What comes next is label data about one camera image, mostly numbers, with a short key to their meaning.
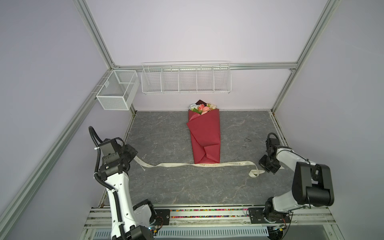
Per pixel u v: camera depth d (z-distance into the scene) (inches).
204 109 45.5
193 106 45.8
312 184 19.5
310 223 29.0
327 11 28.0
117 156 21.3
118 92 38.3
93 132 22.8
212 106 46.3
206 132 41.6
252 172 34.7
